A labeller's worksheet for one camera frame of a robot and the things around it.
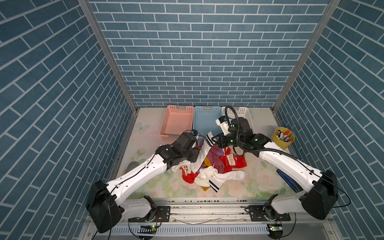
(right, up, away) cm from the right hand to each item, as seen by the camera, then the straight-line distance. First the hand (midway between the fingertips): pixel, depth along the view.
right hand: (213, 139), depth 77 cm
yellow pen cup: (+44, 0, +14) cm, 47 cm away
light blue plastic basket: (-3, +12, +38) cm, 40 cm away
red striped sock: (+11, -10, +19) cm, 24 cm away
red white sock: (+11, -15, +13) cm, 23 cm away
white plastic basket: (+26, +17, +39) cm, 50 cm away
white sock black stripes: (-10, -16, +7) cm, 20 cm away
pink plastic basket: (-24, +11, +38) cm, 47 cm away
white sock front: (-1, -20, +4) cm, 21 cm away
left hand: (-7, -7, +1) cm, 10 cm away
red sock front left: (-13, -23, +8) cm, 27 cm away
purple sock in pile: (+1, -11, +12) cm, 16 cm away
